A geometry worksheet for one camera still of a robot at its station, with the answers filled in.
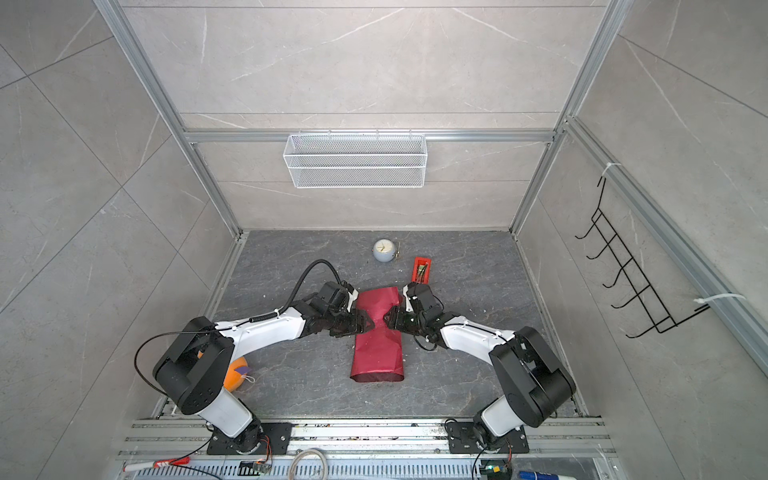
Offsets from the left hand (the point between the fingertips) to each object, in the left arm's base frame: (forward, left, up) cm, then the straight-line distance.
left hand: (368, 321), depth 88 cm
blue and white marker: (-39, -40, -4) cm, 56 cm away
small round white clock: (+31, -5, -3) cm, 31 cm away
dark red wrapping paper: (-11, -3, +2) cm, 12 cm away
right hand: (+2, -7, -1) cm, 7 cm away
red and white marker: (-33, +57, -8) cm, 66 cm away
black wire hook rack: (+4, -62, +27) cm, 68 cm away
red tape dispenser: (+18, -18, +1) cm, 25 cm away
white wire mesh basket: (+48, +4, +24) cm, 54 cm away
